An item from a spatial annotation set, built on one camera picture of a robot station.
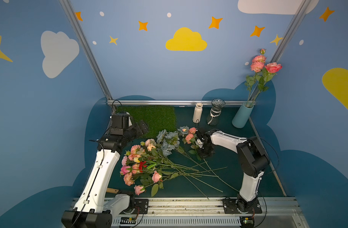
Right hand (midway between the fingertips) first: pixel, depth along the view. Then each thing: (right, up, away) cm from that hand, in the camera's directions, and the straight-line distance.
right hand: (204, 155), depth 94 cm
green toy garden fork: (-56, -15, -16) cm, 60 cm away
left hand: (-38, +20, -19) cm, 47 cm away
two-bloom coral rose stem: (-9, +11, +2) cm, 14 cm away
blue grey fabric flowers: (-23, +11, -6) cm, 26 cm away
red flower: (-40, -4, -11) cm, 41 cm away
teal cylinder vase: (+28, +27, +5) cm, 39 cm away
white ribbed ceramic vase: (-3, +29, +9) cm, 31 cm away
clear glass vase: (+11, +35, +7) cm, 38 cm away
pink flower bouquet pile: (-29, -7, -6) cm, 30 cm away
